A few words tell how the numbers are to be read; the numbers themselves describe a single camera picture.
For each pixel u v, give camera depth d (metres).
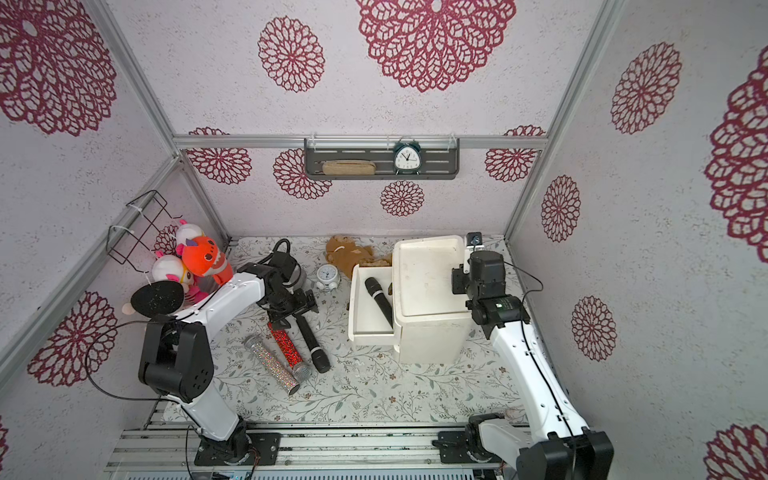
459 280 0.69
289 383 0.81
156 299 0.76
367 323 0.87
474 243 0.65
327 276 1.04
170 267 0.86
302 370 0.83
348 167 0.88
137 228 0.78
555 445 0.39
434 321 0.70
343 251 1.04
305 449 0.76
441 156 0.95
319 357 0.86
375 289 0.92
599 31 0.72
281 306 0.76
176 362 0.47
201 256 0.88
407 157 0.90
